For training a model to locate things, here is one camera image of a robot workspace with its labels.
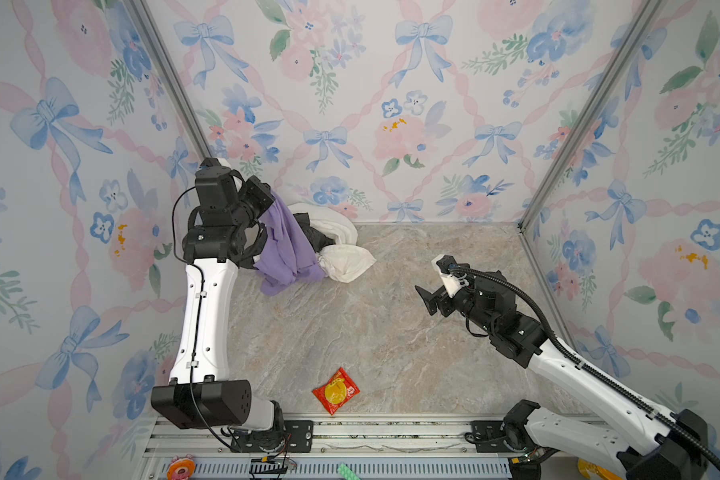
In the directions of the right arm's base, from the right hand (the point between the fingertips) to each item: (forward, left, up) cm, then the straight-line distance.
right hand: (432, 273), depth 74 cm
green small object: (-39, +20, -23) cm, 50 cm away
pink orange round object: (-39, +58, -21) cm, 73 cm away
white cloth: (+19, +24, -20) cm, 37 cm away
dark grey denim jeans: (+19, +33, -7) cm, 38 cm away
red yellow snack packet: (-22, +24, -24) cm, 41 cm away
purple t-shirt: (+8, +38, -4) cm, 39 cm away
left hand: (+12, +38, +20) cm, 44 cm away
